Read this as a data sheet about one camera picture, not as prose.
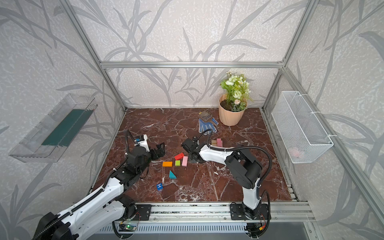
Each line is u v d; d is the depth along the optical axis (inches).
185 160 36.0
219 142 38.2
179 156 36.8
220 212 29.6
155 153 28.2
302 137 24.2
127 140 41.3
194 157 26.2
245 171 18.9
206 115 44.0
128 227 27.8
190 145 28.5
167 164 35.2
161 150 30.3
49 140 25.2
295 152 28.6
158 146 29.1
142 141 27.4
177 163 35.1
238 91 35.7
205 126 42.6
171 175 33.3
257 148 18.5
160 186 32.0
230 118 39.4
